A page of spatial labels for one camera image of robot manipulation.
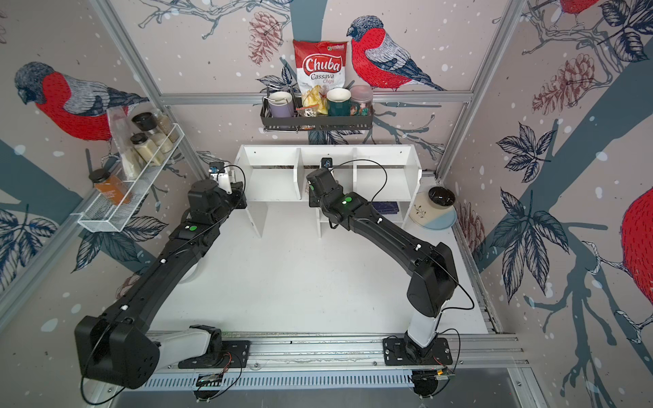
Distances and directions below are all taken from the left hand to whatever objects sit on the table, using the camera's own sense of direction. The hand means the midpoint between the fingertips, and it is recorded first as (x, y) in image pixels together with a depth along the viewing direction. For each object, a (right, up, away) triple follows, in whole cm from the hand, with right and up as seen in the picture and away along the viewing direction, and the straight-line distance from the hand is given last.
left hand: (246, 177), depth 78 cm
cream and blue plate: (+67, -14, +28) cm, 74 cm away
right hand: (+23, -3, +4) cm, 24 cm away
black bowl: (+75, -7, +30) cm, 81 cm away
